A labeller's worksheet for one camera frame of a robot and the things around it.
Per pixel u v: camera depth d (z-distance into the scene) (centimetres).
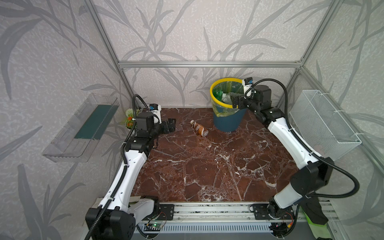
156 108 65
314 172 42
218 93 91
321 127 67
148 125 56
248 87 66
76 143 63
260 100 59
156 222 72
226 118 90
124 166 45
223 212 75
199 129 102
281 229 70
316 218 71
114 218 37
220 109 86
